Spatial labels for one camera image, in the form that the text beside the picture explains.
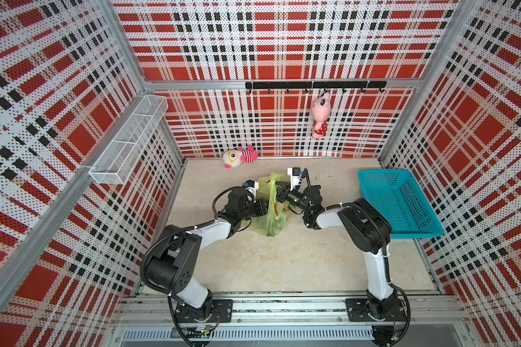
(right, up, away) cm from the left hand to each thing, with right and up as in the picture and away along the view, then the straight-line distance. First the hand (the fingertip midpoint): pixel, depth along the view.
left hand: (274, 201), depth 89 cm
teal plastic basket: (+61, +1, +16) cm, 63 cm away
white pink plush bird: (-21, +21, +24) cm, 38 cm away
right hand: (-2, +8, -2) cm, 9 cm away
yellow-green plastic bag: (0, -8, -2) cm, 8 cm away
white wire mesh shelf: (-67, +15, 0) cm, 68 cm away
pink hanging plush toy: (+20, +40, +3) cm, 45 cm away
